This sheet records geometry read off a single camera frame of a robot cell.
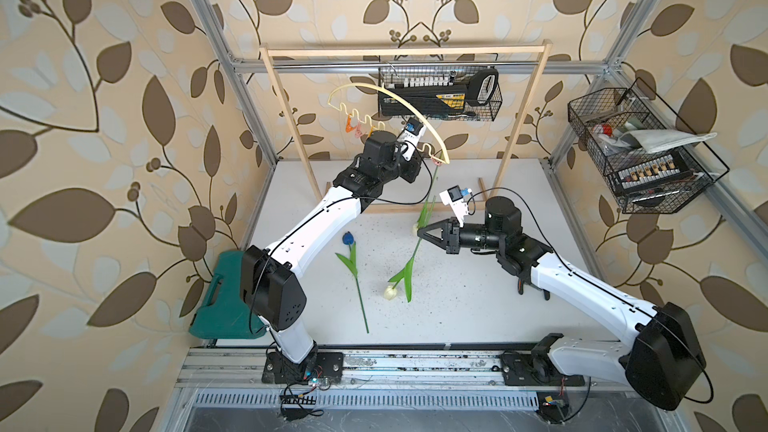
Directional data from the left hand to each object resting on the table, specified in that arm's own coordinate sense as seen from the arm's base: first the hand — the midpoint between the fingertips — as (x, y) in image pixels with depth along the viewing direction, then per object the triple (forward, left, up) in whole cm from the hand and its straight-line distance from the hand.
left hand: (425, 149), depth 75 cm
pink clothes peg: (-5, -2, +1) cm, 5 cm away
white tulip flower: (-25, +5, -18) cm, 32 cm away
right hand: (-19, +2, -10) cm, 21 cm away
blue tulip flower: (-15, +21, -35) cm, 44 cm away
